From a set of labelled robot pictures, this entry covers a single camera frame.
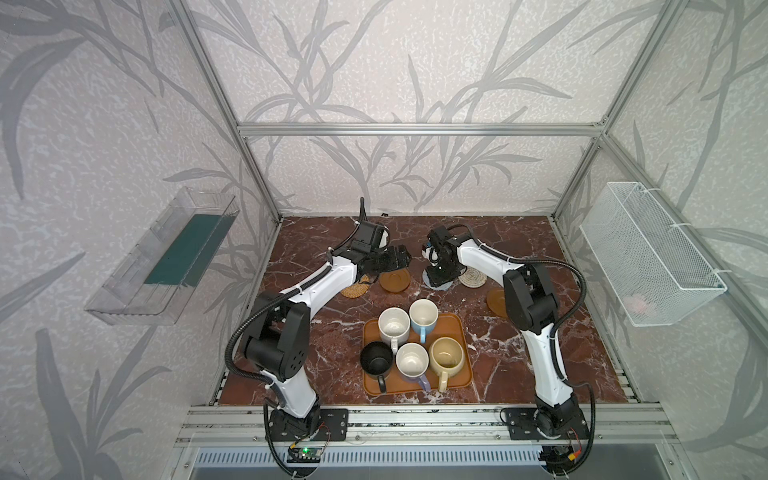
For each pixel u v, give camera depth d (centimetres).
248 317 44
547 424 64
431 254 93
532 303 58
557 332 60
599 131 94
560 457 75
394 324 89
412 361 83
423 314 89
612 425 75
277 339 47
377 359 83
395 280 102
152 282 63
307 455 72
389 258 81
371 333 88
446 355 84
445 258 78
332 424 74
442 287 98
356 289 99
